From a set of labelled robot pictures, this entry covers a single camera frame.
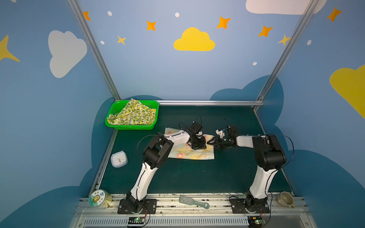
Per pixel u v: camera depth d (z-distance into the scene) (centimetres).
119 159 88
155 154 57
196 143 88
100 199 69
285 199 77
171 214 73
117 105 112
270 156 52
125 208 72
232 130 84
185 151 93
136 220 70
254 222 71
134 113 112
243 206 74
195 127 83
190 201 75
